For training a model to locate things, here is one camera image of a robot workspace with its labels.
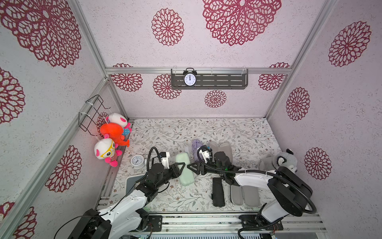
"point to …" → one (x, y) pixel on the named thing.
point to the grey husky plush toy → (271, 162)
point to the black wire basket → (88, 118)
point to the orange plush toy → (114, 132)
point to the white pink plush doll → (120, 119)
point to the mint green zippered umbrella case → (186, 176)
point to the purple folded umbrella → (196, 143)
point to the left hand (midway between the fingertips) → (184, 164)
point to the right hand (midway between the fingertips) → (189, 165)
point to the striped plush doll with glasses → (106, 149)
